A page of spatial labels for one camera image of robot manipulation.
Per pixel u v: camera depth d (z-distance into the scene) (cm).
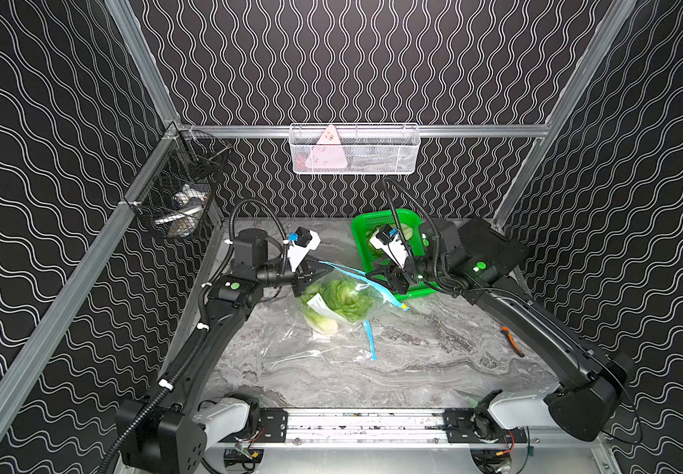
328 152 90
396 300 70
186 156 96
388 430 76
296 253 60
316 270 64
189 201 86
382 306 72
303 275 61
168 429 38
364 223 110
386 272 62
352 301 81
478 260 52
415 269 59
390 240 59
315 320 84
